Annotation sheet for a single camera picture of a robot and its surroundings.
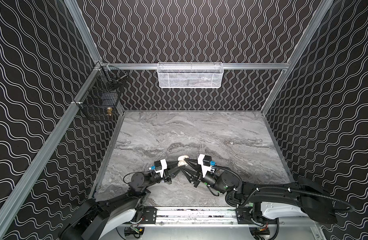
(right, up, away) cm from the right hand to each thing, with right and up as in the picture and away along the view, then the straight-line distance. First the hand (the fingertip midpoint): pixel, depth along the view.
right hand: (183, 163), depth 65 cm
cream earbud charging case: (-1, +1, 0) cm, 1 cm away
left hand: (+1, -1, 0) cm, 1 cm away
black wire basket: (-52, +35, +28) cm, 69 cm away
